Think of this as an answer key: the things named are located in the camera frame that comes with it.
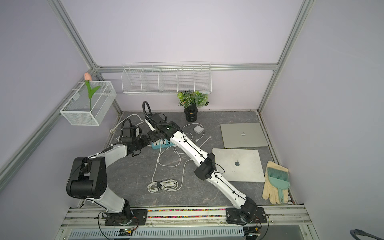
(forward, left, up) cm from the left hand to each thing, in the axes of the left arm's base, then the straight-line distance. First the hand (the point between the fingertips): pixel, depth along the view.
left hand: (149, 140), depth 95 cm
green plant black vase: (+15, -28, +18) cm, 37 cm away
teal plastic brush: (-29, -76, -6) cm, 81 cm away
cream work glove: (-36, -68, -6) cm, 77 cm away
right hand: (-1, -4, +9) cm, 9 cm away
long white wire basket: (+34, -12, +23) cm, 43 cm away
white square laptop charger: (+11, -32, -6) cm, 34 cm away
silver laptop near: (-19, -55, -6) cm, 58 cm away
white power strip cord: (+17, +33, -10) cm, 38 cm away
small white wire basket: (+2, +29, +27) cm, 40 cm away
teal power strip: (-11, -13, +13) cm, 21 cm away
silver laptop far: (+5, -64, -8) cm, 65 cm away
